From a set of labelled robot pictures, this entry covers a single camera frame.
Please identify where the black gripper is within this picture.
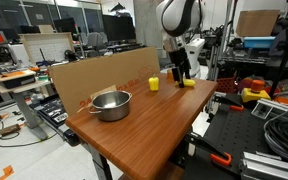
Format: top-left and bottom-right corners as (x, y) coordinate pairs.
(168, 47), (192, 89)

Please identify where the yellow fake corn cob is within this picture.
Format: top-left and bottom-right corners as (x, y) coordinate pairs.
(178, 78), (197, 88)

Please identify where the yellow fake bell pepper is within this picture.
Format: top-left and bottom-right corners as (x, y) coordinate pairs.
(148, 73), (160, 92)

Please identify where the red plastic crate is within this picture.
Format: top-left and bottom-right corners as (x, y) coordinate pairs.
(215, 76), (238, 95)

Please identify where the stainless steel pot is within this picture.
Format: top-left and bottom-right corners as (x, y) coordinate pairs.
(88, 90), (134, 122)

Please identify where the large black monitor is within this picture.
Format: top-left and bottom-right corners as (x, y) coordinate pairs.
(101, 14), (137, 43)

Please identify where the black perforated breadboard table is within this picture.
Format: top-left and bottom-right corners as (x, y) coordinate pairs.
(180, 99), (288, 180)

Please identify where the large brown cardboard sheet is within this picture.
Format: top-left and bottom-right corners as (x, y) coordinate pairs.
(47, 46), (161, 117)

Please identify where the blue plastic bin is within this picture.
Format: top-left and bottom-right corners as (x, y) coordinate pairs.
(242, 36), (277, 50)

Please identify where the brown cardboard box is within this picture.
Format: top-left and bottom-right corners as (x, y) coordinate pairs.
(235, 9), (281, 38)

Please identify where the aluminium extrusion bar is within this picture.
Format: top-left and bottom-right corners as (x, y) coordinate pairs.
(250, 97), (288, 123)
(239, 151), (288, 180)

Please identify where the black stand pole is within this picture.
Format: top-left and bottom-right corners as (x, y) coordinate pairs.
(268, 0), (288, 100)

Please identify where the black table leg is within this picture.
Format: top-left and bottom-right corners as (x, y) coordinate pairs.
(79, 142), (114, 180)

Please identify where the small black monitor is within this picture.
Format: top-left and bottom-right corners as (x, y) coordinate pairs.
(53, 17), (79, 36)

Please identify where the white pegboard panel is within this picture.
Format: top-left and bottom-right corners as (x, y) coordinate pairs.
(18, 32), (76, 66)

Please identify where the black control panel device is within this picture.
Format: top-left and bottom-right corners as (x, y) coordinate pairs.
(29, 94), (70, 130)

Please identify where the grey side desk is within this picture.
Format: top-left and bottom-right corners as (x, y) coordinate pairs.
(0, 77), (54, 141)

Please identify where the flat box with orange tools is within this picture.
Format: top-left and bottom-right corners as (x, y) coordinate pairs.
(0, 68), (38, 90)

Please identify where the black clamp with orange handle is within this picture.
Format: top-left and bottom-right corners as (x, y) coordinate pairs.
(184, 131), (233, 167)
(212, 92), (245, 112)

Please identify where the grey cable bundle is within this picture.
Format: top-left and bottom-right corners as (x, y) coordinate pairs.
(263, 99), (288, 165)

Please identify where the brown power brick with cable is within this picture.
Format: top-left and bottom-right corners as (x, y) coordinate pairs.
(0, 123), (58, 148)

